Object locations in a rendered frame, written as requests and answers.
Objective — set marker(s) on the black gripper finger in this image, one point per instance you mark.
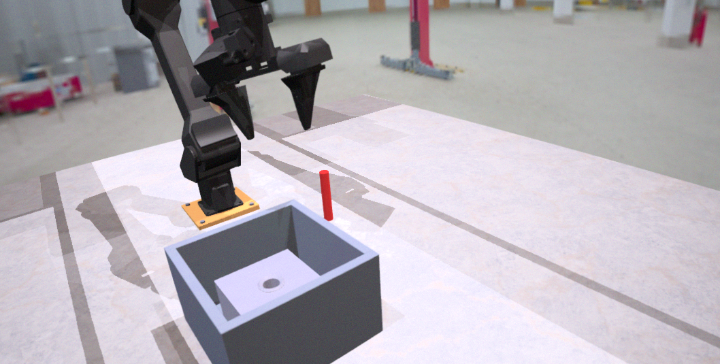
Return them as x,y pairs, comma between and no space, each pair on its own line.
303,87
235,103

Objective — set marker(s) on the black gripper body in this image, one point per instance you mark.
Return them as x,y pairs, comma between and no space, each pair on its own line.
293,59

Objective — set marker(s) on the red peg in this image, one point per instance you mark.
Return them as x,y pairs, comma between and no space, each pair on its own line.
326,195

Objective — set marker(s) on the white square plate with hole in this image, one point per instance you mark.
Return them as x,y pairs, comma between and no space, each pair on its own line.
252,286

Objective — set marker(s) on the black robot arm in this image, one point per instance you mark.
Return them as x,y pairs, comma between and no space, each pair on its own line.
211,145

